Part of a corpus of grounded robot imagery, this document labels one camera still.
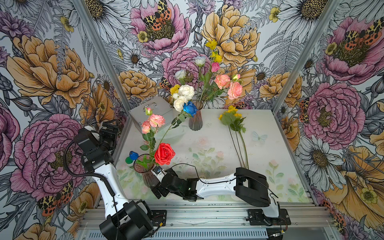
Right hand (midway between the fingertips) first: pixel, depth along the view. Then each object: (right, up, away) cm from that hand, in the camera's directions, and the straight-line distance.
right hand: (159, 183), depth 79 cm
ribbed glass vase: (-5, +12, -10) cm, 17 cm away
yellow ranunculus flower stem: (+52, +13, +19) cm, 56 cm away
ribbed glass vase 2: (+19, +31, +27) cm, 46 cm away
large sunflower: (+46, +33, +29) cm, 64 cm away
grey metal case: (-6, +43, +24) cm, 50 cm away
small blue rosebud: (-7, +17, -16) cm, 24 cm away
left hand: (-18, +28, -5) cm, 34 cm away
